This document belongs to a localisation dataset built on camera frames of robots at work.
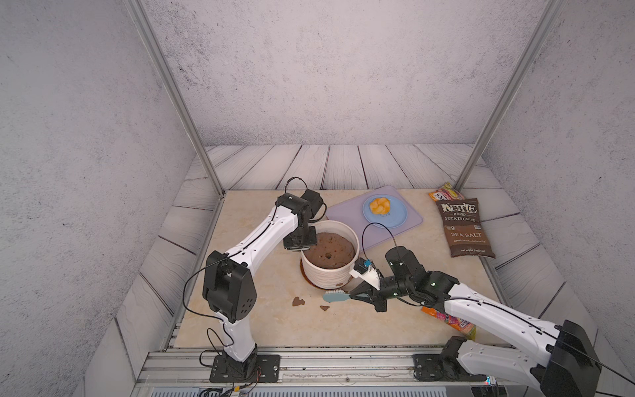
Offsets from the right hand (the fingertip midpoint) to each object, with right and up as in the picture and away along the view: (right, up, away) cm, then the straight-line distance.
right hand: (355, 295), depth 72 cm
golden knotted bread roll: (+16, +26, +39) cm, 50 cm away
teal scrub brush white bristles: (-5, 0, +2) cm, 6 cm away
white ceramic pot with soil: (-8, +6, +13) cm, 16 cm away
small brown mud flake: (-9, -9, +13) cm, 18 cm away
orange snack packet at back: (+47, +32, +43) cm, 72 cm away
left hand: (-14, +12, +12) cm, 22 cm away
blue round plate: (+22, +21, +38) cm, 49 cm away
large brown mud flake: (-18, -7, +15) cm, 25 cm away
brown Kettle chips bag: (+50, +20, +35) cm, 64 cm away
